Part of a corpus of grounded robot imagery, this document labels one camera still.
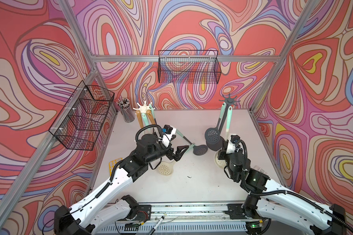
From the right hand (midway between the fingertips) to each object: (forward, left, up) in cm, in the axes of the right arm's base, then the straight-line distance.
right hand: (224, 143), depth 73 cm
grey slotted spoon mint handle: (+12, +2, -9) cm, 16 cm away
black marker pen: (-31, +35, -21) cm, 51 cm away
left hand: (-2, +21, +6) cm, 22 cm away
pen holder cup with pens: (+36, +59, -3) cm, 69 cm away
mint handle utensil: (+9, +10, -22) cm, 26 cm away
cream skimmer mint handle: (-8, +2, -6) cm, 10 cm away
